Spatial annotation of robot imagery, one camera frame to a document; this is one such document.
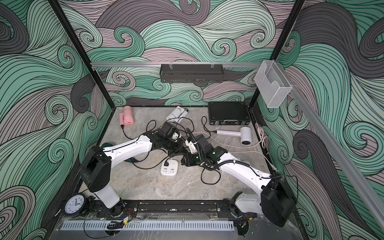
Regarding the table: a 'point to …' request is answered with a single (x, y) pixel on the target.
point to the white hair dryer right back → (245, 133)
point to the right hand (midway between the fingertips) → (182, 162)
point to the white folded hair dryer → (177, 115)
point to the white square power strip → (169, 167)
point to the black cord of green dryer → (152, 168)
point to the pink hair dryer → (126, 117)
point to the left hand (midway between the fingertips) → (189, 151)
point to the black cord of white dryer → (184, 117)
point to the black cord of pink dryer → (146, 126)
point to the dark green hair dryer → (106, 144)
